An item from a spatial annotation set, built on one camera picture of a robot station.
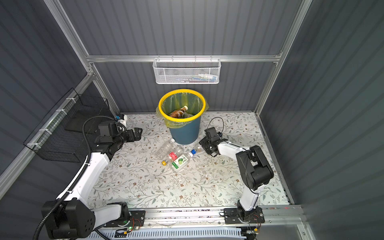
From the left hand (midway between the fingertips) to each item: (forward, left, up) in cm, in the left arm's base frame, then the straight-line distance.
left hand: (133, 130), depth 81 cm
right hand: (0, -39, -17) cm, 43 cm away
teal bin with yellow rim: (+10, -30, -20) cm, 37 cm away
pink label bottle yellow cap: (-6, -22, -17) cm, 29 cm away
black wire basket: (-7, +31, +6) cm, 32 cm away
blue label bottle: (-3, -38, -20) cm, 43 cm away
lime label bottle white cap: (-11, -25, -19) cm, 33 cm away
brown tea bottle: (+15, -25, -3) cm, 29 cm away
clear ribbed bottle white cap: (-2, -15, -18) cm, 24 cm away
